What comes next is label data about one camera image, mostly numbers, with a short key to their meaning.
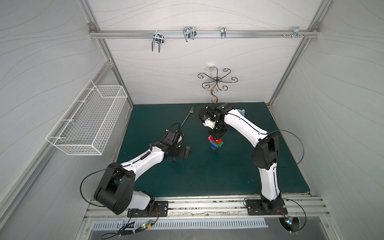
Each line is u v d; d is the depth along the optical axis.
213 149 0.96
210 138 0.89
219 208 0.75
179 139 0.74
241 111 1.07
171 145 0.68
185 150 0.79
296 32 0.77
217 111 0.64
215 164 0.90
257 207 0.73
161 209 0.74
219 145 0.88
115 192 0.42
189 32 0.76
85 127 0.68
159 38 0.78
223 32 0.79
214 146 0.92
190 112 1.15
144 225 0.68
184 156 0.78
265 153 0.51
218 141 0.88
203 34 0.77
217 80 0.93
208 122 0.82
